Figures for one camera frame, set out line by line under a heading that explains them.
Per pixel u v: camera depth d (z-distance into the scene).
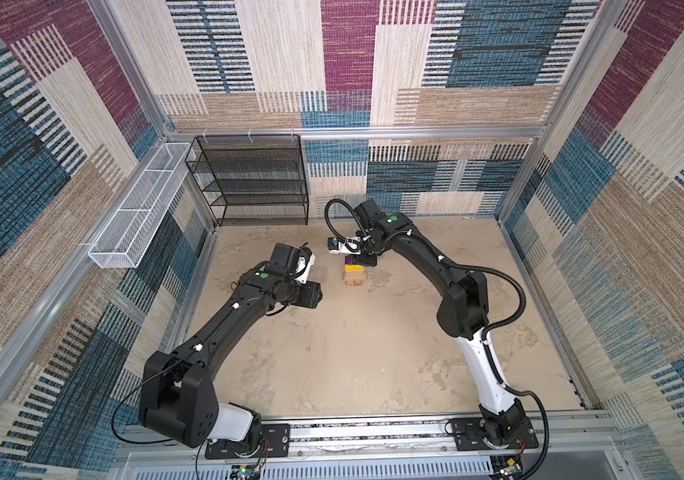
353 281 1.02
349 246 0.83
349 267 0.96
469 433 0.73
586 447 0.73
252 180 1.09
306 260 0.69
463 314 0.58
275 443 0.73
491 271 0.53
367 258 0.85
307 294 0.74
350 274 0.99
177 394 0.41
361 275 1.01
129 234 0.72
